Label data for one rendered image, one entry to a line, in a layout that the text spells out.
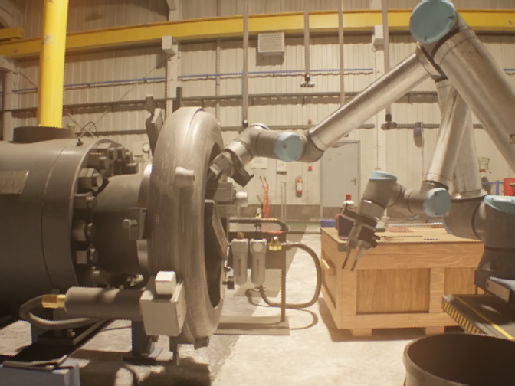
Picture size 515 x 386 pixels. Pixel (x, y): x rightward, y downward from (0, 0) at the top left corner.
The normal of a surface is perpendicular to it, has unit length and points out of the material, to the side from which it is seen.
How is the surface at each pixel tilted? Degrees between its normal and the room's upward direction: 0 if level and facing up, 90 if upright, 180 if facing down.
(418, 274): 90
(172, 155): 60
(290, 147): 101
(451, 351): 87
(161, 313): 112
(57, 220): 83
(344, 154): 90
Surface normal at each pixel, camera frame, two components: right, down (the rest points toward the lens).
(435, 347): 0.15, -0.05
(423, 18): -0.70, -0.11
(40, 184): -0.04, -0.46
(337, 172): -0.15, 0.00
